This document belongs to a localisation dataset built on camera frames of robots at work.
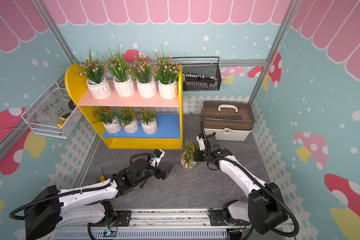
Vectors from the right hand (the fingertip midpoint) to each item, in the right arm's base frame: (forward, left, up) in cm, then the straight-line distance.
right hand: (194, 153), depth 85 cm
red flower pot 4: (-8, +4, +8) cm, 12 cm away
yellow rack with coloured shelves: (+11, +15, +3) cm, 19 cm away
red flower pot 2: (+15, +37, +16) cm, 43 cm away
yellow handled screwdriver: (-10, +54, -9) cm, 55 cm away
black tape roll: (+18, +65, +23) cm, 71 cm away
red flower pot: (+14, +47, +17) cm, 52 cm away
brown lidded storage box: (+16, -22, +10) cm, 29 cm away
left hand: (-7, +15, +2) cm, 16 cm away
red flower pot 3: (+15, +26, +10) cm, 32 cm away
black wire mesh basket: (+46, -6, +23) cm, 52 cm away
